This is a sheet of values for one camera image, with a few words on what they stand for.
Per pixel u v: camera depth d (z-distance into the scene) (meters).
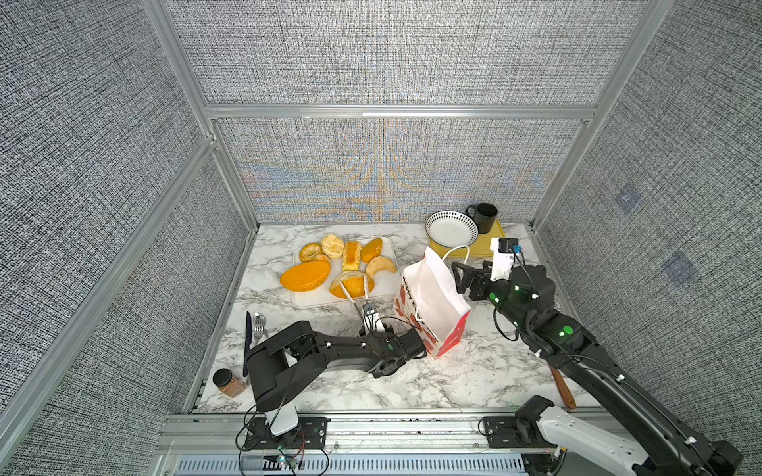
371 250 1.06
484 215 1.11
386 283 1.02
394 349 0.65
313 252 1.07
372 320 0.74
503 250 0.59
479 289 0.61
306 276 0.98
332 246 1.09
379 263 1.03
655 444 0.40
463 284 0.63
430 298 0.95
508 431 0.73
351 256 1.05
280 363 0.47
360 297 0.93
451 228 1.18
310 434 0.72
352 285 0.92
